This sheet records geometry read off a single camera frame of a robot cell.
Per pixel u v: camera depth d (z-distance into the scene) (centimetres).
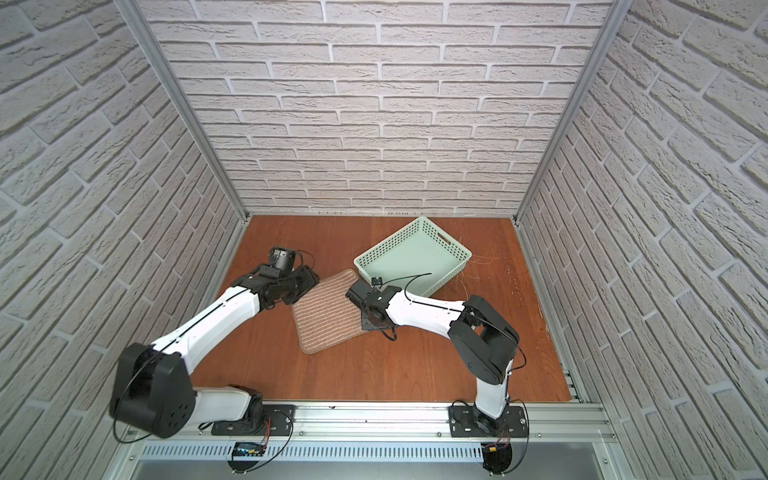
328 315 92
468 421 74
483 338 47
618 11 68
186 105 87
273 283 63
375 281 81
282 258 68
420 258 107
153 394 41
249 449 71
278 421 74
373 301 64
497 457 69
